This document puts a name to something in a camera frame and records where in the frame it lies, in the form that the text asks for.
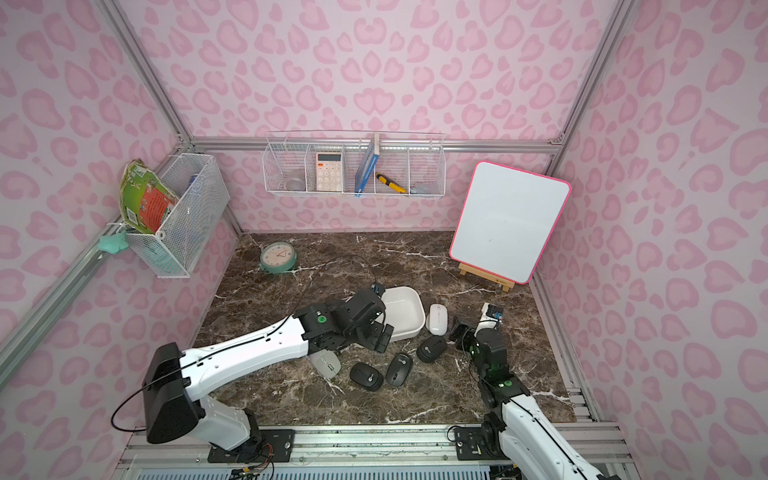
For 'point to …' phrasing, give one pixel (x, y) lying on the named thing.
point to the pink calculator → (329, 171)
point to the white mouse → (437, 320)
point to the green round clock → (278, 257)
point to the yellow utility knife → (390, 183)
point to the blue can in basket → (191, 180)
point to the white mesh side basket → (174, 250)
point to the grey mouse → (326, 361)
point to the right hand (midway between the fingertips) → (466, 317)
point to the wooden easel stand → (485, 276)
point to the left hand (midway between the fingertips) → (379, 322)
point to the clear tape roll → (295, 185)
